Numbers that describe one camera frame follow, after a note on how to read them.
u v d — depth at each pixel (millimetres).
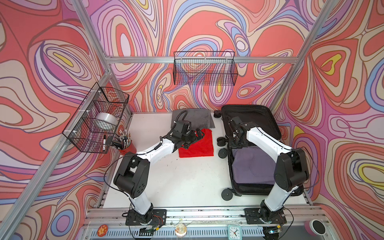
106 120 724
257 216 719
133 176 460
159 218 730
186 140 752
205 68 959
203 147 986
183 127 692
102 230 702
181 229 702
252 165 846
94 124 698
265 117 1066
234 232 679
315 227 664
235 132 664
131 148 921
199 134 797
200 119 1143
